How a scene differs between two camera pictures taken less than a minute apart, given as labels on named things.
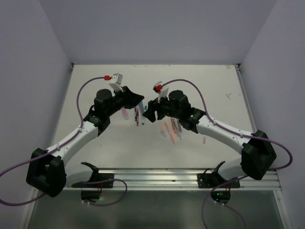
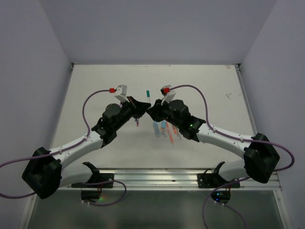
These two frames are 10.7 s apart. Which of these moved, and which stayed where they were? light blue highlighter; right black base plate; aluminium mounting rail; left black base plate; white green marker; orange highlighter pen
Moved: light blue highlighter; white green marker
Stayed: orange highlighter pen; aluminium mounting rail; left black base plate; right black base plate
